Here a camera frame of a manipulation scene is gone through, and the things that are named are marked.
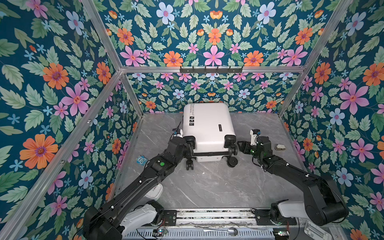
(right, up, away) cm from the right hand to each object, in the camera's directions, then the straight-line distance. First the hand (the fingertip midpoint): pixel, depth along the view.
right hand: (242, 141), depth 89 cm
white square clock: (-50, -27, -9) cm, 58 cm away
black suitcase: (-21, +8, -5) cm, 23 cm away
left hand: (-29, +1, -14) cm, 33 cm away
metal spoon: (-10, -41, -20) cm, 46 cm away
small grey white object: (+27, -5, +8) cm, 29 cm away
